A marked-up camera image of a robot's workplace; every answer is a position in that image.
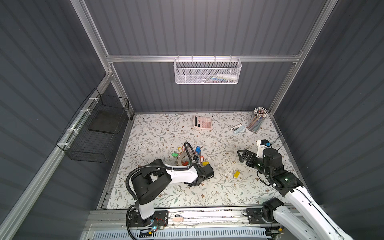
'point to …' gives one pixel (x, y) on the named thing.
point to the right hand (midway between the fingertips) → (245, 154)
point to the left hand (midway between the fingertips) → (186, 174)
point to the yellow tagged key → (236, 174)
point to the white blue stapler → (237, 128)
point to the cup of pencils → (260, 113)
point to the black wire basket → (91, 135)
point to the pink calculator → (203, 122)
